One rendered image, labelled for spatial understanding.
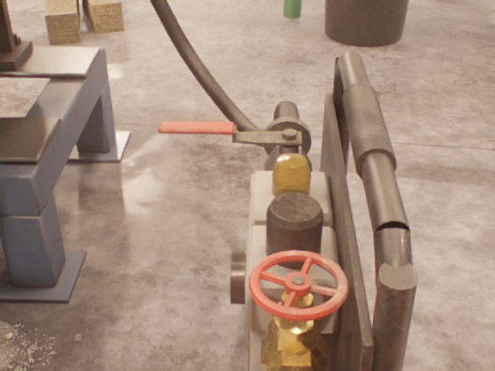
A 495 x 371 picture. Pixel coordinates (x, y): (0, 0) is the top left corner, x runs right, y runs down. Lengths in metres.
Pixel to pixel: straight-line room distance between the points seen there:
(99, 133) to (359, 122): 1.13
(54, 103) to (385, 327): 1.01
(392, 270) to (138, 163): 1.22
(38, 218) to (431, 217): 0.79
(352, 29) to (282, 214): 1.74
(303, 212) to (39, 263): 0.76
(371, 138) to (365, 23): 1.73
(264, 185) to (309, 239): 0.13
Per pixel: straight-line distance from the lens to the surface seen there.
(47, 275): 1.26
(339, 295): 0.48
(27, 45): 1.58
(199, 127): 0.73
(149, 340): 1.16
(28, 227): 1.20
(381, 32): 2.28
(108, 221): 1.43
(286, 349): 0.52
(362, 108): 0.58
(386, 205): 0.47
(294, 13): 2.51
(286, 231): 0.55
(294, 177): 0.64
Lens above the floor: 0.83
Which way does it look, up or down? 33 degrees down
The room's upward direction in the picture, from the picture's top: straight up
